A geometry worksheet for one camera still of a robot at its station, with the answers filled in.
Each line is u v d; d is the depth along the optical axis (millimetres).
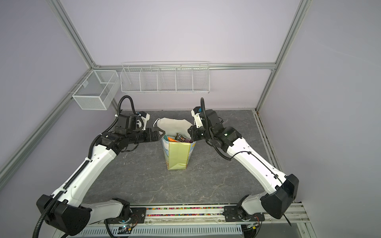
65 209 369
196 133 631
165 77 992
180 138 866
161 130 708
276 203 377
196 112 632
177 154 787
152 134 659
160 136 687
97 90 966
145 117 692
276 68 938
